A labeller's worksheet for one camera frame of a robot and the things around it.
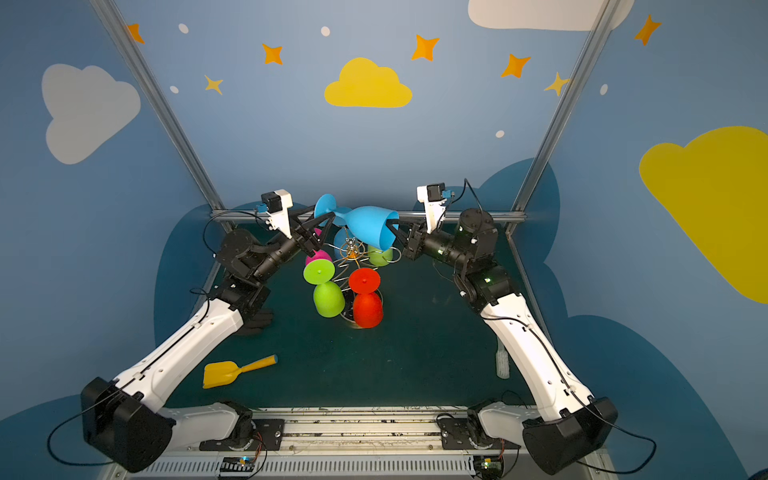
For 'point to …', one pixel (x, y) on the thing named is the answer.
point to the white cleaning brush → (502, 361)
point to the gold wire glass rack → (357, 261)
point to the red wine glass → (368, 303)
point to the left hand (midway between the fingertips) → (322, 206)
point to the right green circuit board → (488, 467)
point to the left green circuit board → (237, 466)
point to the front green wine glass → (327, 296)
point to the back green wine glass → (378, 257)
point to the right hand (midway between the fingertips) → (391, 219)
